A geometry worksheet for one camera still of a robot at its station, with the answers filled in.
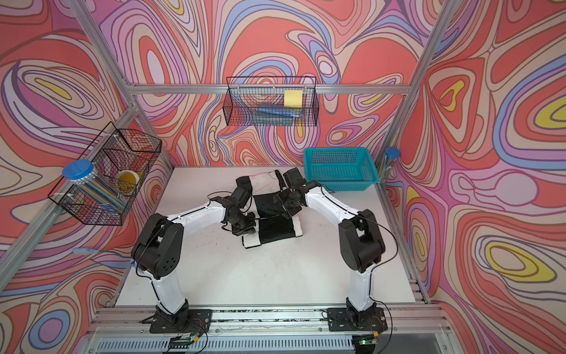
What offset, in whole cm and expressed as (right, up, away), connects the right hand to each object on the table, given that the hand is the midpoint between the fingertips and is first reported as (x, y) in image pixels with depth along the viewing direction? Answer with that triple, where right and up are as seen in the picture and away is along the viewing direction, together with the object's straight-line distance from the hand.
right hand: (276, 210), depth 90 cm
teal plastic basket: (+35, +20, +29) cm, 49 cm away
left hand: (-8, -9, +2) cm, 12 cm away
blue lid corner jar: (+54, +25, +12) cm, 61 cm away
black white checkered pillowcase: (-2, -6, +2) cm, 7 cm away
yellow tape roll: (-49, +12, -19) cm, 54 cm away
